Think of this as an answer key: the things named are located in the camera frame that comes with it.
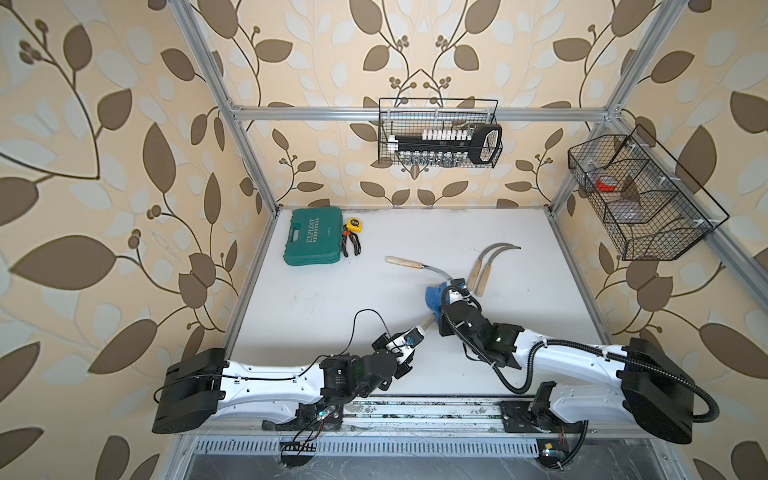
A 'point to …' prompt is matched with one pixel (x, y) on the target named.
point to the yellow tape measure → (354, 224)
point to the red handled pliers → (354, 239)
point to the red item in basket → (606, 184)
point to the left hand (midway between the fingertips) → (410, 333)
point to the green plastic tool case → (315, 236)
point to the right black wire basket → (652, 208)
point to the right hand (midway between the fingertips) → (440, 308)
